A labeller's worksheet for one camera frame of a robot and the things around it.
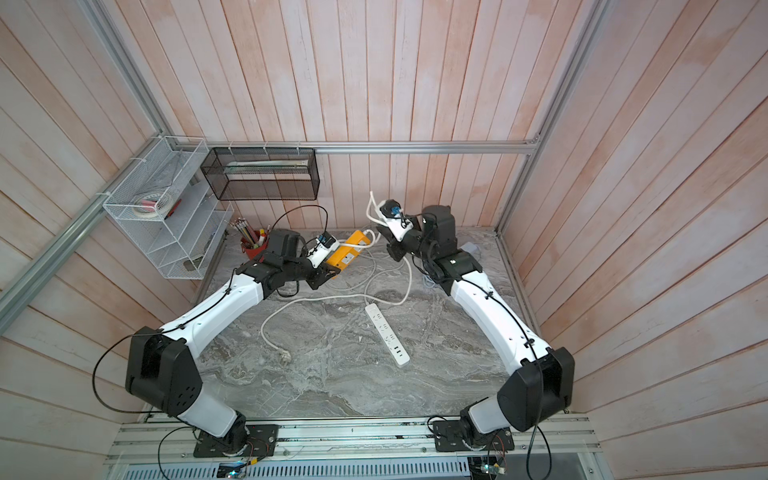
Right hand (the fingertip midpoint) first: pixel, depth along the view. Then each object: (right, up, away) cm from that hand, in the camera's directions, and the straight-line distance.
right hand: (380, 225), depth 75 cm
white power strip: (+4, -35, +12) cm, 38 cm away
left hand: (-14, -11, +9) cm, 20 cm away
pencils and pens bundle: (-44, -2, +29) cm, 53 cm away
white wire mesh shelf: (-53, -4, +3) cm, 54 cm away
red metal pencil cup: (-43, -6, +27) cm, 51 cm away
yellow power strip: (-10, -8, +5) cm, 14 cm away
